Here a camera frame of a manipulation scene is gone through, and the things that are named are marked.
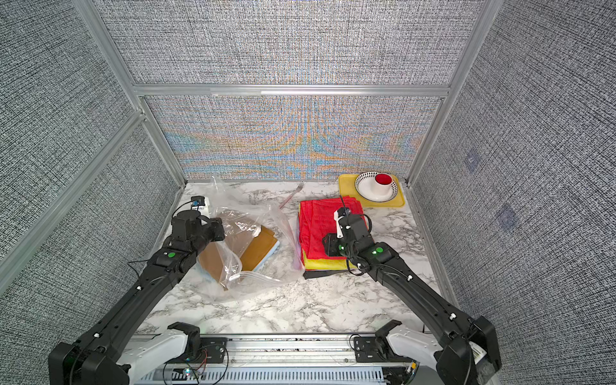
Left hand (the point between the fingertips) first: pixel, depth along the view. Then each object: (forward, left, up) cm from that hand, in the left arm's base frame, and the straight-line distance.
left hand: (224, 216), depth 80 cm
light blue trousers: (-15, +5, -17) cm, 23 cm away
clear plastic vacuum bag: (-8, -18, -22) cm, 30 cm away
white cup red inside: (+24, -63, -13) cm, 68 cm away
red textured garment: (+2, -32, -8) cm, 33 cm away
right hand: (-7, -34, -3) cm, 35 cm away
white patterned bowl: (+29, -57, -21) cm, 67 cm away
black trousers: (-13, -34, -20) cm, 41 cm away
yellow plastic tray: (+32, -49, -23) cm, 63 cm away
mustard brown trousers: (-7, -5, -9) cm, 13 cm away
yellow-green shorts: (-13, -32, -11) cm, 37 cm away
